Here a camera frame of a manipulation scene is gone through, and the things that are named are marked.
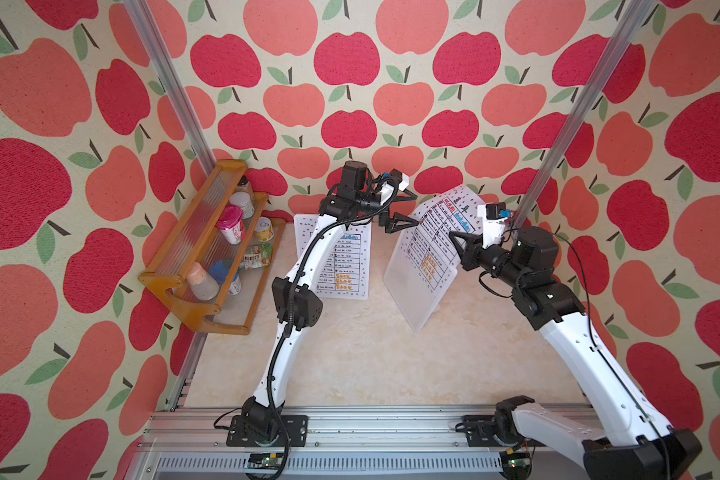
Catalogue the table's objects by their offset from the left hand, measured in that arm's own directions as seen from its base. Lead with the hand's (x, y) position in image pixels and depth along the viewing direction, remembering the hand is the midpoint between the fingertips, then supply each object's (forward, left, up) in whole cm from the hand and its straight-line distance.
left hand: (418, 215), depth 78 cm
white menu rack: (-2, +19, -23) cm, 30 cm away
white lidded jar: (+20, +55, -12) cm, 60 cm away
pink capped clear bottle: (-14, +57, -13) cm, 60 cm away
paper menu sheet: (-6, -3, -5) cm, 8 cm away
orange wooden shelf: (-3, +60, -6) cm, 61 cm away
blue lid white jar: (-5, +58, -19) cm, 61 cm away
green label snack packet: (+12, +50, -31) cm, 60 cm away
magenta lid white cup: (+6, +54, -9) cm, 55 cm away
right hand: (-11, -7, +3) cm, 13 cm away
